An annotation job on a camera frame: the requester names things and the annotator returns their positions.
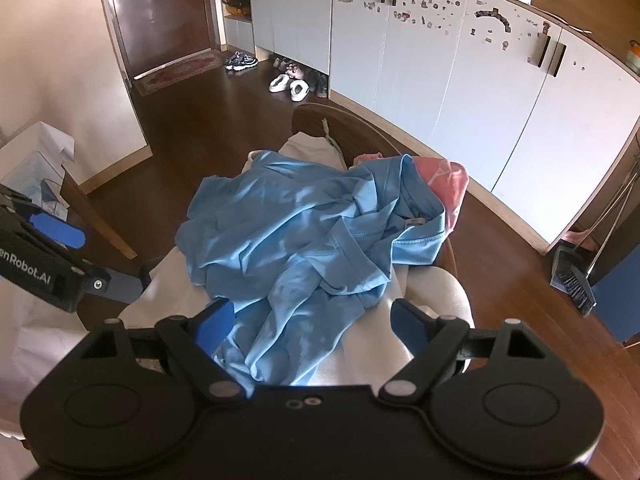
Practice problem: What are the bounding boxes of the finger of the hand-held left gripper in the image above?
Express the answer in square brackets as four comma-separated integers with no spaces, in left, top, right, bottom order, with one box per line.
[0,182,111,282]
[106,270,152,307]

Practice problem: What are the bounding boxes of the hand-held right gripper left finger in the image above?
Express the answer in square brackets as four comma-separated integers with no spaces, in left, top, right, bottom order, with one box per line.
[75,297,249,403]

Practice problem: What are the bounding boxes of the white cabinet with stickers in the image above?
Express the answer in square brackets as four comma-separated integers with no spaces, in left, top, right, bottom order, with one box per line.
[247,0,640,257]

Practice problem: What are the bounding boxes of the light blue plastic bag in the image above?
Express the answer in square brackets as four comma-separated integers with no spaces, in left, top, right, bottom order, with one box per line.
[0,150,68,221]

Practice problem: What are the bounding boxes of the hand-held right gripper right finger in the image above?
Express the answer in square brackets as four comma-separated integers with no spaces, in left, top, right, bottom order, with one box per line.
[377,297,552,404]

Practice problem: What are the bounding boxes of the red patterned door mat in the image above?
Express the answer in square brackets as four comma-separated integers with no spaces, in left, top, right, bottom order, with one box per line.
[132,49,228,97]

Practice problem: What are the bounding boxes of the grey dustpan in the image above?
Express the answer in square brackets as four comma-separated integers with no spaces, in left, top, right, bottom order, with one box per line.
[550,239,597,318]

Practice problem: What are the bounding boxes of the round-back wooden chair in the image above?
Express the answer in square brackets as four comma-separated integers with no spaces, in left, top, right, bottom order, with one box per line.
[291,102,463,283]

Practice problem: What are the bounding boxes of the dark shoe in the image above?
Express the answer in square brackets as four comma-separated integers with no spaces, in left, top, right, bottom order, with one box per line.
[306,71,331,99]

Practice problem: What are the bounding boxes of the light blue shirt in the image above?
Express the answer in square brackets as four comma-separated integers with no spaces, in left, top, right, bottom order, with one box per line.
[176,150,447,387]

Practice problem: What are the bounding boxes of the brown wooden door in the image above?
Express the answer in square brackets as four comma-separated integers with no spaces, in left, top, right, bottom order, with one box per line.
[95,0,221,81]

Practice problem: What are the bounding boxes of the pink printed garment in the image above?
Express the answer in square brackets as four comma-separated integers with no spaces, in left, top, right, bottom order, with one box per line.
[352,154,469,233]

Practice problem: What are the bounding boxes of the beige drawstring pants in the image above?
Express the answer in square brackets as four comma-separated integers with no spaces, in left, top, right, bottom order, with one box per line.
[245,119,349,173]

